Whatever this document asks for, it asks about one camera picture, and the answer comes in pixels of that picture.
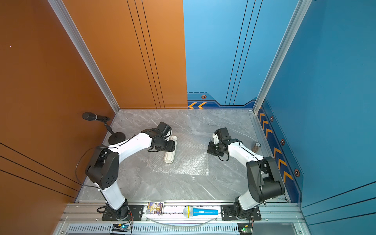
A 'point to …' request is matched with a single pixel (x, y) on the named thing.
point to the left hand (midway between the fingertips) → (172, 146)
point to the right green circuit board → (245, 228)
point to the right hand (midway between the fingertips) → (208, 150)
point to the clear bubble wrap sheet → (191, 157)
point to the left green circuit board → (120, 227)
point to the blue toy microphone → (189, 211)
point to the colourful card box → (154, 208)
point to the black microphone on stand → (116, 138)
